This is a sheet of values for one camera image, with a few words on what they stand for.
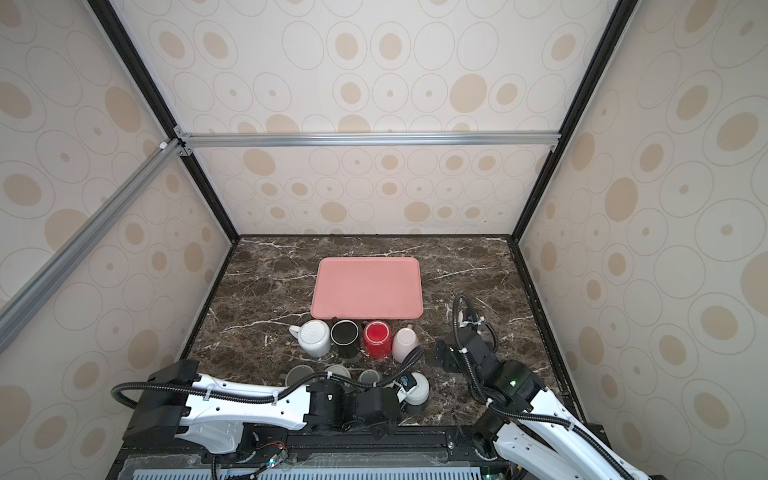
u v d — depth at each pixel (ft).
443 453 2.39
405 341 2.68
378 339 2.74
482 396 1.63
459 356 1.74
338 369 2.77
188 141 2.95
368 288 3.45
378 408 1.67
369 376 2.46
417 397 2.34
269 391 1.53
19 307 1.68
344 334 2.75
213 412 1.38
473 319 2.05
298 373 2.45
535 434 1.59
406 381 2.01
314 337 2.76
